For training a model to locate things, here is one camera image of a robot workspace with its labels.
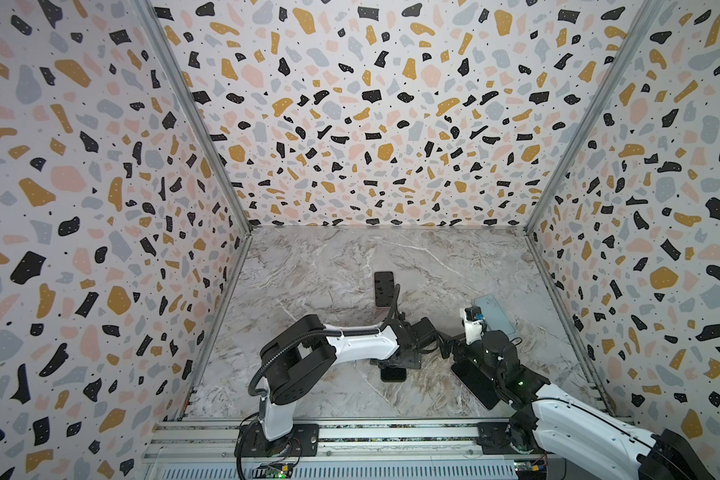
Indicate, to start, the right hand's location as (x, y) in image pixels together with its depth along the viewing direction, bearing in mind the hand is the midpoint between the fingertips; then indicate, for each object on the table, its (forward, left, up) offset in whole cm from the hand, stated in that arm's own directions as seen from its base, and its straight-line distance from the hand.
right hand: (446, 322), depth 82 cm
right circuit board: (-32, -18, -13) cm, 39 cm away
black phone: (+15, +17, -6) cm, 24 cm away
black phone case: (-10, +14, -13) cm, 22 cm away
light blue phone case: (+10, -19, -13) cm, 25 cm away
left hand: (-6, +11, -10) cm, 16 cm away
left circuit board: (-33, +43, -11) cm, 55 cm away
